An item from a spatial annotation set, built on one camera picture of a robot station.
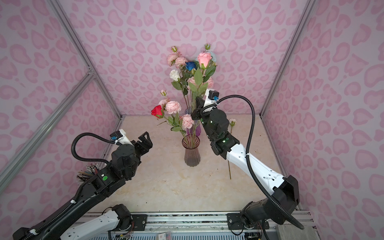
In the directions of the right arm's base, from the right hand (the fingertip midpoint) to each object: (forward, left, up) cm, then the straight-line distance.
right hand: (196, 96), depth 65 cm
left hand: (-12, +24, -13) cm, 29 cm away
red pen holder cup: (-23, +51, -28) cm, 62 cm away
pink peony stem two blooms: (-3, +4, -13) cm, 14 cm away
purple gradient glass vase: (+13, +1, -39) cm, 41 cm away
